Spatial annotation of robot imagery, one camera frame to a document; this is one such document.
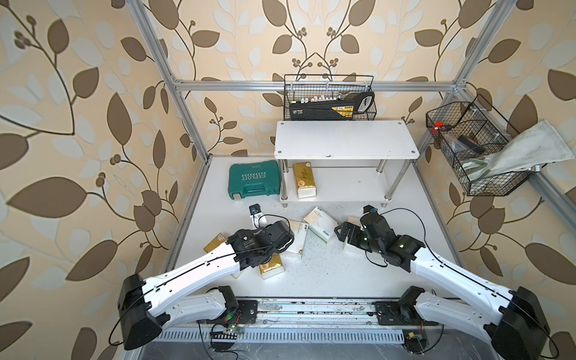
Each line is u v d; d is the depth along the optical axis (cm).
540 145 58
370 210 74
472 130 80
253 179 105
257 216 66
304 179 94
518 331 38
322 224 90
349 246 71
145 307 39
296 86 91
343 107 81
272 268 77
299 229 89
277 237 55
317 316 74
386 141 79
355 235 71
